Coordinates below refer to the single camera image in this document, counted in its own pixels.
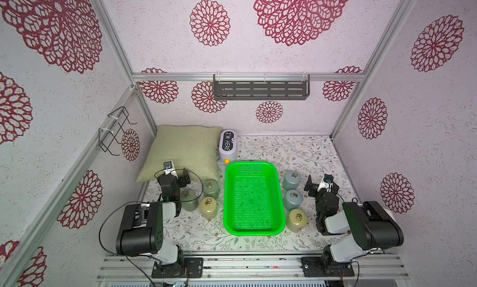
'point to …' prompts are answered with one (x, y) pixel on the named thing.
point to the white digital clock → (228, 146)
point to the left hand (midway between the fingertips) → (175, 171)
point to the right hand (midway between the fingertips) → (320, 176)
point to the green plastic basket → (253, 204)
